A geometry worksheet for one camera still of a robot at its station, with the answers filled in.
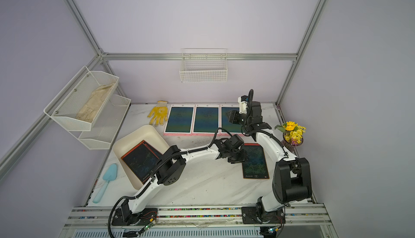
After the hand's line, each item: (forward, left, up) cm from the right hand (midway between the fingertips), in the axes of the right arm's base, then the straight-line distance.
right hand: (230, 115), depth 87 cm
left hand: (-19, -8, -18) cm, 27 cm away
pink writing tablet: (+14, +14, -21) cm, 28 cm away
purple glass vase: (-17, -27, +2) cm, 32 cm away
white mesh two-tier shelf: (-5, +74, -8) cm, 75 cm away
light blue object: (-25, +67, -19) cm, 74 cm away
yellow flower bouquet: (-12, -27, +6) cm, 31 cm away
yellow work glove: (+20, +48, -19) cm, 55 cm away
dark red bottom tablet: (-20, -14, -21) cm, 33 cm away
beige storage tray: (+3, +53, -19) cm, 56 cm away
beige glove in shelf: (-4, +69, +11) cm, 70 cm away
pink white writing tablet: (+13, +33, -20) cm, 41 cm away
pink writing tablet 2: (+12, +2, -21) cm, 24 cm away
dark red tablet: (-16, +51, -18) cm, 57 cm away
